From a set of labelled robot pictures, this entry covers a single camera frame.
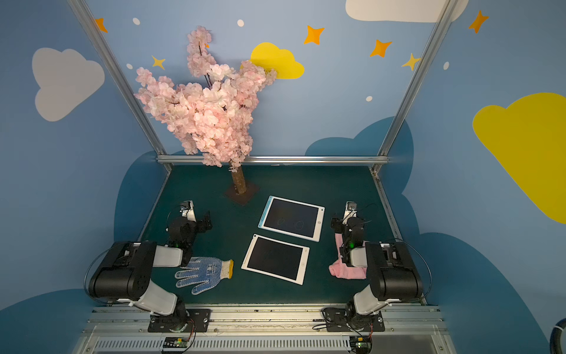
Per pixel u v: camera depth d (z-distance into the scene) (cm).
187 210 79
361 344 73
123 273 45
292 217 101
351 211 80
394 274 47
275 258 93
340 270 84
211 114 58
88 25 72
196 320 74
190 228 78
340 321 75
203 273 85
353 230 72
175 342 72
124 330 108
